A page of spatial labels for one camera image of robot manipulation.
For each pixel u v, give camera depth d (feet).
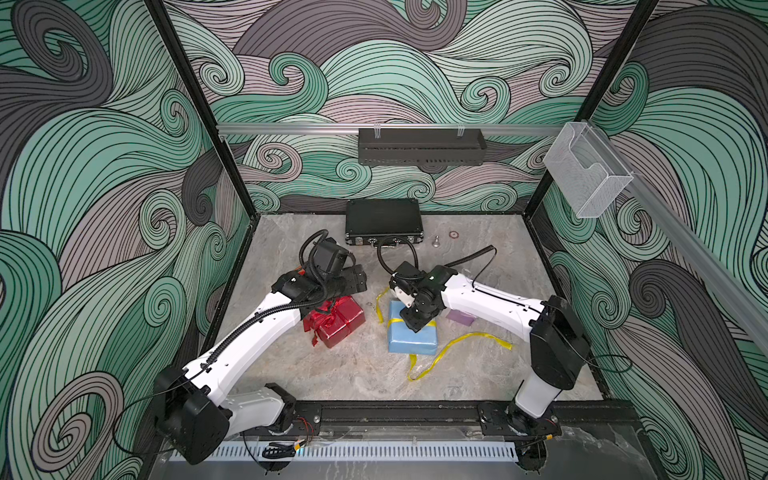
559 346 1.51
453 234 3.74
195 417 1.37
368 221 3.73
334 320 2.73
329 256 1.87
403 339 2.60
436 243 3.60
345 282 2.25
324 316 2.74
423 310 2.26
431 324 2.73
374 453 2.49
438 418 2.45
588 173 2.72
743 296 1.70
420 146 3.20
